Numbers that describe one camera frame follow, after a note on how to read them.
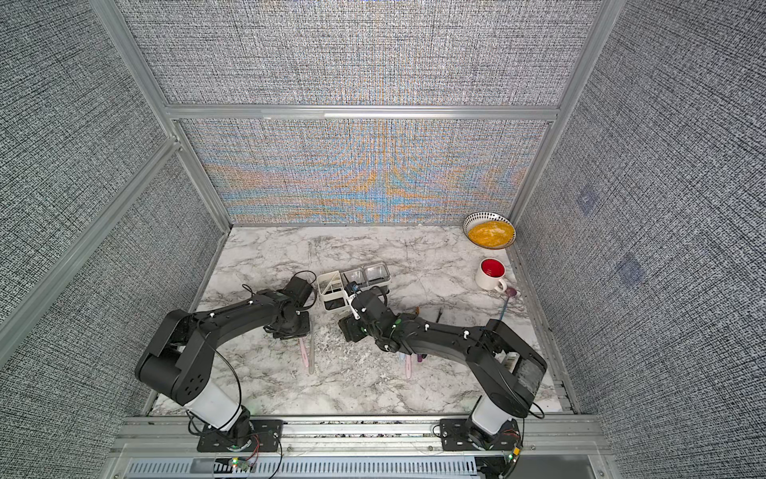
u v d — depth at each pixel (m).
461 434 0.73
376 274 0.98
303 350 0.88
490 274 0.96
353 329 0.75
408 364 0.85
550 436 0.75
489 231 1.09
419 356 0.86
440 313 0.95
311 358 0.86
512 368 0.46
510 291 1.00
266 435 0.74
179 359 0.46
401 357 0.86
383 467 0.70
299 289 0.76
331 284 0.90
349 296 0.76
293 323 0.76
